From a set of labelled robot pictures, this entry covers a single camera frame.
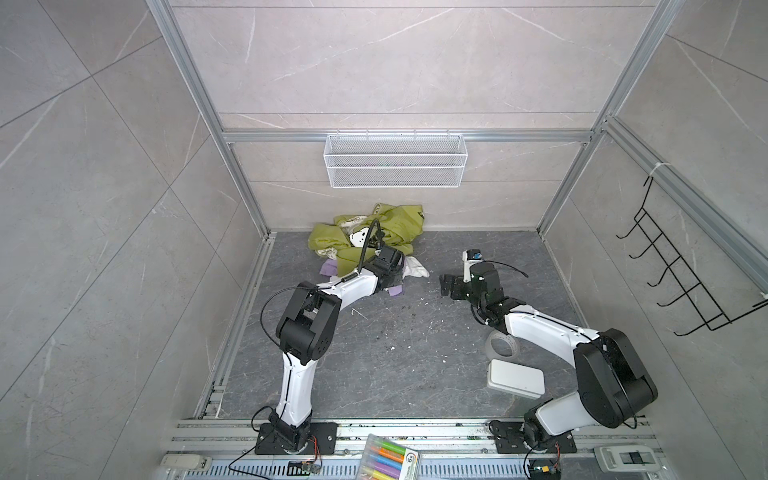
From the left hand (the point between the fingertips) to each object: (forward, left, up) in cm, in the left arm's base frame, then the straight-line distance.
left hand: (394, 269), depth 100 cm
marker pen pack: (-53, +4, -5) cm, 54 cm away
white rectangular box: (-37, -32, -1) cm, 49 cm away
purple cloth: (+5, +23, -5) cm, 24 cm away
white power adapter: (-52, +50, -2) cm, 72 cm away
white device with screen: (-55, -48, -2) cm, 73 cm away
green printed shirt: (+9, +14, +6) cm, 17 cm away
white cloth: (+4, -7, -5) cm, 10 cm away
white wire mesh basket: (+29, 0, +23) cm, 37 cm away
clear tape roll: (-26, -32, -7) cm, 41 cm away
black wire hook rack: (-28, -63, +27) cm, 74 cm away
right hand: (-7, -18, +6) cm, 20 cm away
